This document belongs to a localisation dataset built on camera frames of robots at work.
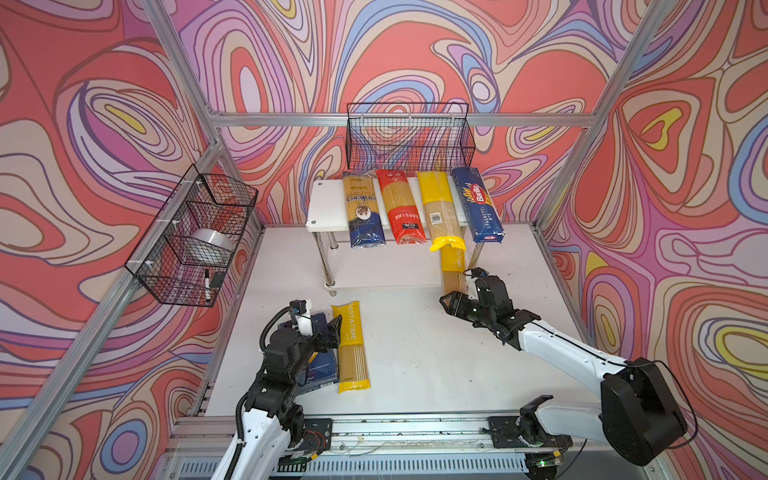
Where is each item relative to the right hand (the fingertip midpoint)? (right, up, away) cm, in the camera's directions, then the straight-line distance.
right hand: (449, 307), depth 87 cm
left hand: (-35, -1, -7) cm, 35 cm away
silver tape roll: (-62, +19, -13) cm, 66 cm away
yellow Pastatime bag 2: (+3, +13, +9) cm, 16 cm away
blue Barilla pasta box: (-36, -15, -9) cm, 40 cm away
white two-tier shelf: (-13, +12, +10) cm, 20 cm away
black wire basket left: (-68, +15, -15) cm, 71 cm away
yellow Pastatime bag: (-28, -16, -5) cm, 33 cm away
